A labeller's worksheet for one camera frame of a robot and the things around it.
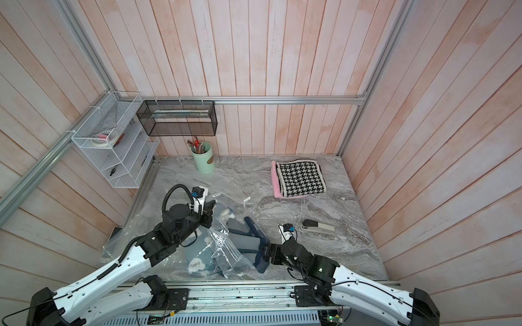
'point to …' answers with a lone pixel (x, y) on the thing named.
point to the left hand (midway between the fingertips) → (214, 204)
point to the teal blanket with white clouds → (214, 252)
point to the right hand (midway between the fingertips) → (266, 247)
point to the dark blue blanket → (247, 239)
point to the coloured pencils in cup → (198, 145)
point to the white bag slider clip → (247, 199)
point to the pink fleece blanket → (276, 188)
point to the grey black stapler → (314, 225)
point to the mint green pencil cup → (203, 155)
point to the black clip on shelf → (112, 171)
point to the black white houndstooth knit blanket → (300, 176)
